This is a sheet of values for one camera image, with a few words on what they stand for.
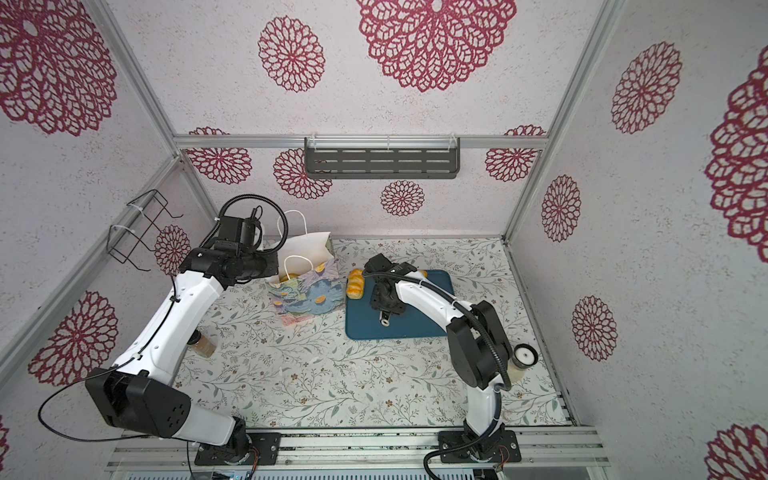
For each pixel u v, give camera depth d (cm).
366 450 75
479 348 49
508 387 44
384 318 81
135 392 39
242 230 60
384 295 70
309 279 80
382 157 97
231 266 55
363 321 98
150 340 43
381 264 74
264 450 74
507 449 73
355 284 102
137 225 78
